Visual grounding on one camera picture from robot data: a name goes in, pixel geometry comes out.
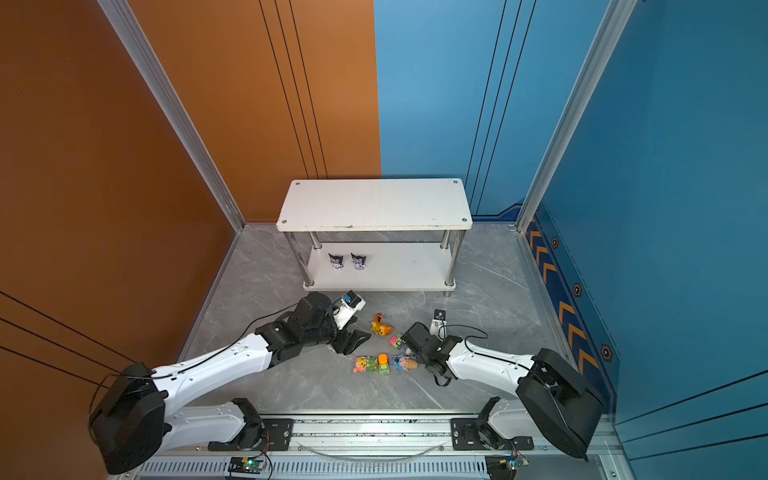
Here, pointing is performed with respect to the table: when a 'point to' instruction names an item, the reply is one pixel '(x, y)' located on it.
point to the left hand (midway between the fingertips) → (364, 323)
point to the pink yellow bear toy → (360, 364)
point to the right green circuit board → (504, 467)
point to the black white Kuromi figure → (336, 261)
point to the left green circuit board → (246, 464)
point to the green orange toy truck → (383, 364)
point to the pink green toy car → (396, 341)
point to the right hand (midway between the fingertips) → (429, 350)
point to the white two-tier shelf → (383, 234)
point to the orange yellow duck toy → (380, 328)
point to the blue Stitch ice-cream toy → (403, 363)
